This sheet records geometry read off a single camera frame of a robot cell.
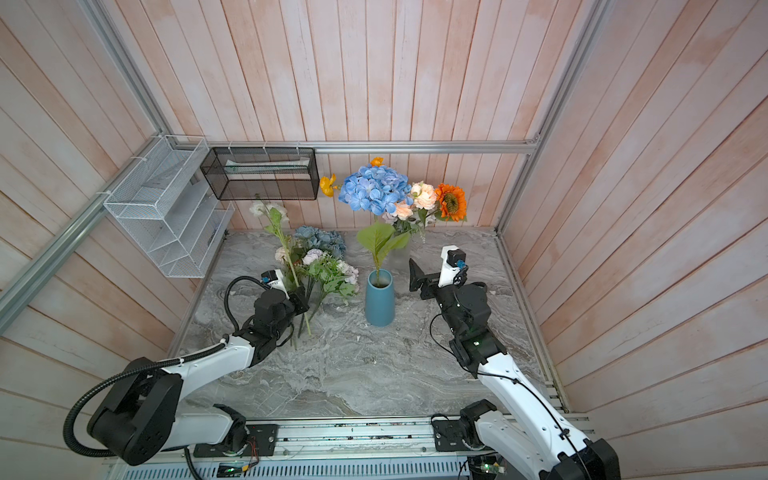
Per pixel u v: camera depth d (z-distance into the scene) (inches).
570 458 15.5
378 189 25.2
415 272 25.6
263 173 40.7
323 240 41.2
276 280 30.5
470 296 21.9
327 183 33.8
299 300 30.3
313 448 28.8
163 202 27.1
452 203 28.8
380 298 32.0
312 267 37.3
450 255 23.6
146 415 16.5
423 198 27.9
